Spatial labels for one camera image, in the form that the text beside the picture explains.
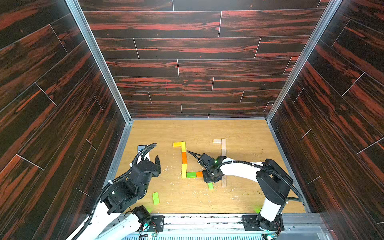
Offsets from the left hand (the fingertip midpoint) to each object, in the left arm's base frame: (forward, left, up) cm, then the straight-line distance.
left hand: (153, 158), depth 69 cm
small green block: (+3, -17, -24) cm, 30 cm away
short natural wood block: (+30, -36, -26) cm, 53 cm away
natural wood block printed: (0, -37, -24) cm, 44 cm away
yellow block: (+25, -11, -24) cm, 36 cm away
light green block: (-3, -29, -26) cm, 39 cm away
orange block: (+16, -12, -26) cm, 33 cm away
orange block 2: (+4, -23, -24) cm, 33 cm away
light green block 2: (-11, +2, -26) cm, 28 cm away
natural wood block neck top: (+24, -39, -24) cm, 52 cm away
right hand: (+3, -29, -27) cm, 39 cm away
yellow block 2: (+6, -13, -25) cm, 28 cm away
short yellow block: (+26, -7, -26) cm, 38 cm away
